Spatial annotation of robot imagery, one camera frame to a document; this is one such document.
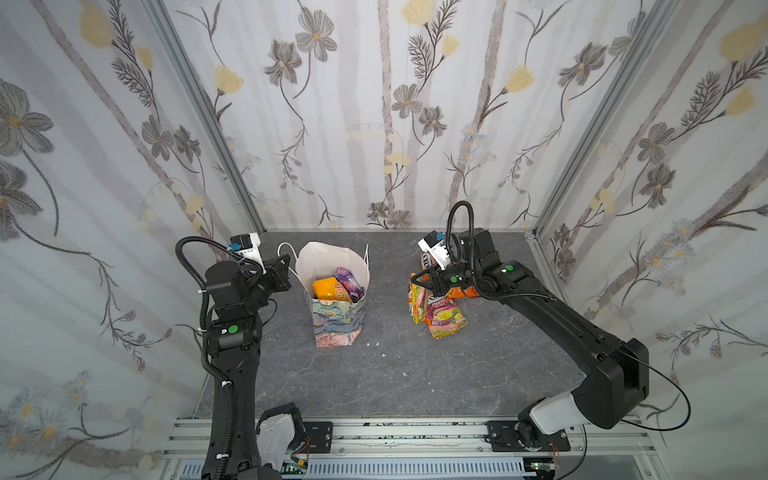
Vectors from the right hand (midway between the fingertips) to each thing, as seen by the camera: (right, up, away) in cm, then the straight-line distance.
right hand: (412, 272), depth 73 cm
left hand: (-31, +6, -4) cm, 31 cm away
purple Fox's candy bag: (-16, -5, +13) cm, 22 cm away
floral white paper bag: (-20, -14, +7) cm, 26 cm away
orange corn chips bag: (+10, -4, -4) cm, 12 cm away
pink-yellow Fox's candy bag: (+12, -15, +20) cm, 28 cm away
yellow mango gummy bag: (-22, -5, +10) cm, 25 cm away
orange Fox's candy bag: (+2, -6, +1) cm, 6 cm away
